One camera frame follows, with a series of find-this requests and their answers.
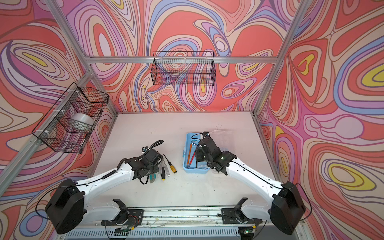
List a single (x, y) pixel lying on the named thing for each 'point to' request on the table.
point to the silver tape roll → (80, 121)
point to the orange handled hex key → (189, 155)
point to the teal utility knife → (152, 178)
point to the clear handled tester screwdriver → (166, 170)
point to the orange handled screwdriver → (172, 167)
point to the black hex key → (196, 164)
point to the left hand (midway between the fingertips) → (157, 165)
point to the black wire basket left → (66, 127)
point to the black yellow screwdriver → (163, 169)
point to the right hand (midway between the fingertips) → (200, 154)
